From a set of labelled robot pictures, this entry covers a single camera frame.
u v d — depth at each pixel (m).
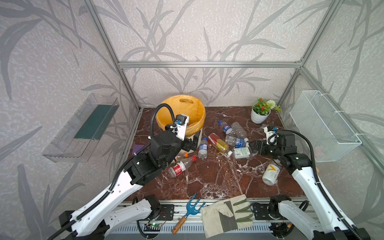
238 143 0.94
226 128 1.02
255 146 0.69
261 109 1.01
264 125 1.08
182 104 0.91
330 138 0.62
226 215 0.72
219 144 0.93
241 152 0.91
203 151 0.93
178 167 0.83
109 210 0.40
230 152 0.91
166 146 0.42
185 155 0.91
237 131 1.01
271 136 0.67
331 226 0.38
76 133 0.65
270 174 0.80
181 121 0.49
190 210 0.75
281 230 0.72
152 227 0.72
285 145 0.57
